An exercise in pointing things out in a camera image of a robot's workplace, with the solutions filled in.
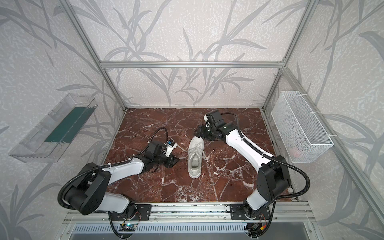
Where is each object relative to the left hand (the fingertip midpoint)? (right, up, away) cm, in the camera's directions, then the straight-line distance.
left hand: (178, 154), depth 89 cm
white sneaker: (+11, +2, -5) cm, 12 cm away
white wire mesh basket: (+57, +14, -28) cm, 65 cm away
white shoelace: (+10, +3, 0) cm, 10 cm away
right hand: (+12, +15, -7) cm, 20 cm away
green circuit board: (-21, -31, -19) cm, 42 cm away
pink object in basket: (+60, +5, -17) cm, 63 cm away
